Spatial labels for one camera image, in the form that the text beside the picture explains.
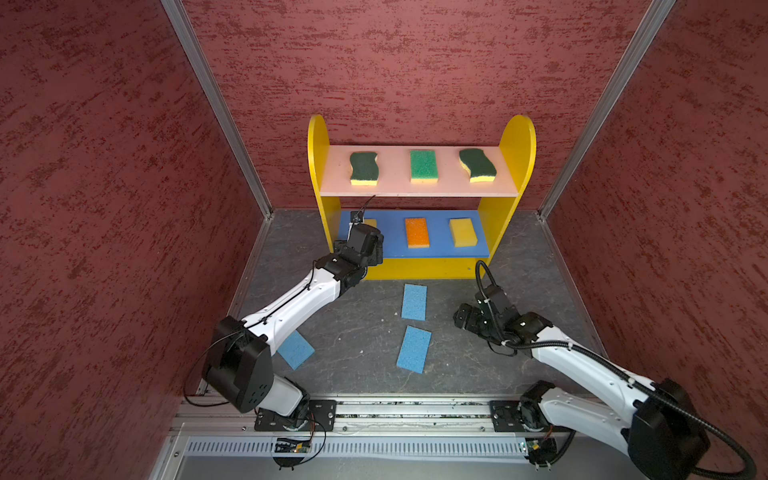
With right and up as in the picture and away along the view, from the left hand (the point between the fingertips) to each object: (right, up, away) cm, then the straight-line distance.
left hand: (360, 250), depth 85 cm
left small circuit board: (-17, -48, -12) cm, 53 cm away
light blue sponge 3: (-19, -29, -1) cm, 35 cm away
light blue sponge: (+16, -18, +10) cm, 26 cm away
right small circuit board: (+46, -48, -13) cm, 68 cm away
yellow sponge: (+32, +5, +9) cm, 34 cm away
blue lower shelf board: (+9, +7, +13) cm, 18 cm away
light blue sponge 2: (+16, -29, 0) cm, 33 cm away
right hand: (+30, -23, -1) cm, 38 cm away
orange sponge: (+17, +5, +9) cm, 20 cm away
